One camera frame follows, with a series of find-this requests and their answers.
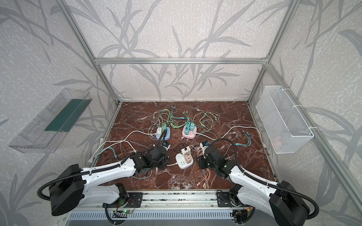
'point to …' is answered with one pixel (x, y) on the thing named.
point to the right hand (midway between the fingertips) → (197, 154)
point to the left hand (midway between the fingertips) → (168, 155)
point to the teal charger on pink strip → (189, 126)
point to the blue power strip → (167, 136)
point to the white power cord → (121, 141)
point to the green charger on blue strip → (164, 126)
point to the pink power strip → (192, 133)
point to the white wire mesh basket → (287, 129)
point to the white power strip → (180, 161)
